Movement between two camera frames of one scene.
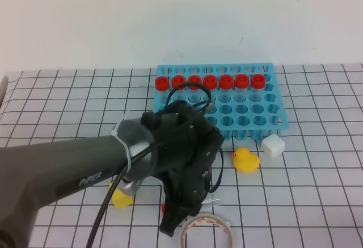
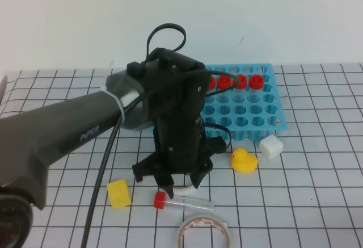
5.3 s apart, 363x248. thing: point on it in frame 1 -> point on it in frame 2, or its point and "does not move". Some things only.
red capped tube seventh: (257, 83) does not move
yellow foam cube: (121, 200) does not move
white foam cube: (272, 145) does not move
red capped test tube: (164, 206) -> (159, 200)
